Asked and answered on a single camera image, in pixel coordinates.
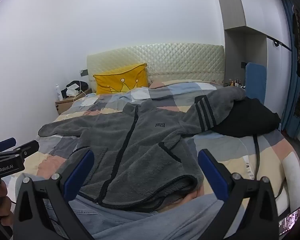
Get black smartphone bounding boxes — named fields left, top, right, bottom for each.
left=277, top=206, right=300, bottom=237

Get light blue jeans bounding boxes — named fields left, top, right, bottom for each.
left=41, top=191, right=227, bottom=240

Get wooden nightstand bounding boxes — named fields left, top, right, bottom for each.
left=55, top=88, right=93, bottom=115

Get grey built-in wardrobe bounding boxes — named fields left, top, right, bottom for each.
left=213, top=0, right=294, bottom=100

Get person's left hand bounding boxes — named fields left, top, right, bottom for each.
left=0, top=180, right=15, bottom=219

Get yellow crown print pillow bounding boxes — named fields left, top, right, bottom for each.
left=93, top=63, right=149, bottom=95

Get white tissue box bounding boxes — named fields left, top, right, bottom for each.
left=66, top=84, right=81, bottom=97

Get blue curtain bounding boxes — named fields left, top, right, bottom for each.
left=280, top=0, right=300, bottom=139

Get black cloth bag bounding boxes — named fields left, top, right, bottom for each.
left=62, top=80, right=89, bottom=98

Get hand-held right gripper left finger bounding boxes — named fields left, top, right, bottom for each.
left=13, top=150, right=95, bottom=240

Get grey fleece zip jacket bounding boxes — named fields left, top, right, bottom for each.
left=38, top=88, right=246, bottom=213

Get black bag with strap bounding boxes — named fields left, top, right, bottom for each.
left=214, top=97, right=282, bottom=180

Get row of small bottles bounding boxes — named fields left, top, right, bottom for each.
left=229, top=79, right=245, bottom=88

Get cream quilted headboard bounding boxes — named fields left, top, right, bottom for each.
left=87, top=43, right=225, bottom=95

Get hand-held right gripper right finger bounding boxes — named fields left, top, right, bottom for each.
left=198, top=149, right=288, bottom=240

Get blue padded board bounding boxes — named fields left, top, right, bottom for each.
left=245, top=62, right=267, bottom=105

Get checkered patchwork quilt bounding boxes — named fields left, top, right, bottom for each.
left=5, top=79, right=300, bottom=220

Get black curtain rail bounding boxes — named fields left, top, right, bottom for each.
left=267, top=36, right=292, bottom=49

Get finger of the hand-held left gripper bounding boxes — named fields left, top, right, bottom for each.
left=13, top=140, right=40, bottom=159
left=0, top=137, right=17, bottom=154

